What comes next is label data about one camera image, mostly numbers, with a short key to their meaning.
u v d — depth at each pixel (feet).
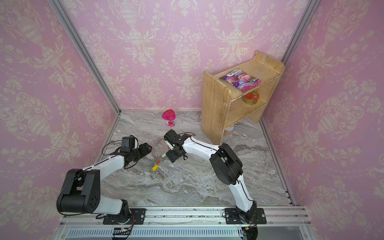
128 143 2.39
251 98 3.08
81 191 1.43
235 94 2.28
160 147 3.28
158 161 3.09
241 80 2.34
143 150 2.78
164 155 3.11
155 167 3.00
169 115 3.47
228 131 3.34
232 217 2.39
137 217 2.42
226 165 1.70
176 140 2.30
